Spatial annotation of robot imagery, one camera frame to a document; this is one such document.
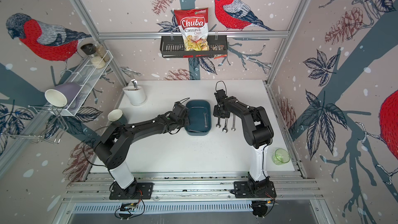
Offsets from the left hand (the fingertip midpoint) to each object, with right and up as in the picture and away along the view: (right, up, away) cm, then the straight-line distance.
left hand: (191, 117), depth 93 cm
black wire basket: (-12, +44, +2) cm, 46 cm away
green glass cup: (+50, -20, -10) cm, 55 cm away
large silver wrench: (+22, -7, +3) cm, 23 cm away
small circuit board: (-27, -39, -23) cm, 52 cm away
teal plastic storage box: (+5, +2, +11) cm, 13 cm away
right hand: (+17, +1, +8) cm, 19 cm away
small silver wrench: (+27, -5, +5) cm, 28 cm away
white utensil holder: (-38, +12, +10) cm, 41 cm away
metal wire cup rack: (-60, +1, -27) cm, 66 cm away
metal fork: (-41, +21, +14) cm, 48 cm away
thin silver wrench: (+9, -6, +2) cm, 11 cm away
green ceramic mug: (-46, +1, +2) cm, 46 cm away
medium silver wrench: (+17, -4, +5) cm, 18 cm away
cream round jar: (-52, +33, -10) cm, 62 cm away
